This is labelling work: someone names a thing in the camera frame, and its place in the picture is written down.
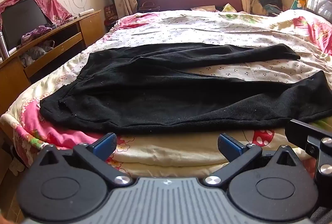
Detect dark clothes pile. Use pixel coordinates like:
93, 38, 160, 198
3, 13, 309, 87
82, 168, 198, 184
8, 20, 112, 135
259, 0, 283, 15

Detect green yellow bag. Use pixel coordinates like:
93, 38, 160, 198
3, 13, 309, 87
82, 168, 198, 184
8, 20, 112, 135
222, 3, 238, 13

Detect wooden side cabinet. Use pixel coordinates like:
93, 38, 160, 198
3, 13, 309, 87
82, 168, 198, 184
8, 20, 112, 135
0, 10, 105, 115

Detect floral quilt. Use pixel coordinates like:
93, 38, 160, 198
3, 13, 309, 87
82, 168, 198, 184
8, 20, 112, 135
0, 8, 332, 180

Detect grey clothing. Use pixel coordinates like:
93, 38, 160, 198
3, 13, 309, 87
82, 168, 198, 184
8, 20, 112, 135
19, 40, 55, 67

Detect metal thermos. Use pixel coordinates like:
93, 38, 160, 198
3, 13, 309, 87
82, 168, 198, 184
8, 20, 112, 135
0, 30, 11, 59

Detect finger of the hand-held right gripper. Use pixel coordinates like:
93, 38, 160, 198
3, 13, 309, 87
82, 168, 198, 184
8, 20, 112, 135
285, 119, 332, 183

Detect purple cloth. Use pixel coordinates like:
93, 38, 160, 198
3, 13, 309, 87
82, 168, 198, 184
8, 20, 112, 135
21, 25, 56, 44

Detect red bag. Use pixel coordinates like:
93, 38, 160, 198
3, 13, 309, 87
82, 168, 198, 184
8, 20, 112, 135
104, 4, 120, 32

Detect beige cloth bag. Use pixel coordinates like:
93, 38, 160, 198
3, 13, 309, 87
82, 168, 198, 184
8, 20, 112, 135
250, 0, 267, 15

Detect pink floral cloth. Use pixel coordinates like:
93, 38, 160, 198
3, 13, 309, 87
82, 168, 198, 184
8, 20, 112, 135
0, 0, 74, 26

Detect dark handbag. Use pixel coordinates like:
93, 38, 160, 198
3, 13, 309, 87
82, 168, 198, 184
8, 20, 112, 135
137, 1, 161, 13

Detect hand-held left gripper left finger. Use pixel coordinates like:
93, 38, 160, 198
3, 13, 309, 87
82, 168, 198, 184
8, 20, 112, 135
34, 133, 133, 186

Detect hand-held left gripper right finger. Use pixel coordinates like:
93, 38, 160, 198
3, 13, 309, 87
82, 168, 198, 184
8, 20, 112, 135
204, 133, 301, 187

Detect black television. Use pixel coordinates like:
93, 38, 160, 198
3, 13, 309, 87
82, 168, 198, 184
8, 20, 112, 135
0, 0, 52, 50

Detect flat printed packet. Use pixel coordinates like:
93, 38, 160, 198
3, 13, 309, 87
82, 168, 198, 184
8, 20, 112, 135
190, 5, 217, 12

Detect black pants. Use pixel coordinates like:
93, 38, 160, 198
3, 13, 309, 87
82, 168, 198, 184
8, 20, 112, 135
40, 42, 332, 135

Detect cherry print bed sheet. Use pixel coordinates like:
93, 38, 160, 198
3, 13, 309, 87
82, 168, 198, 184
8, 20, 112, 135
78, 10, 332, 84

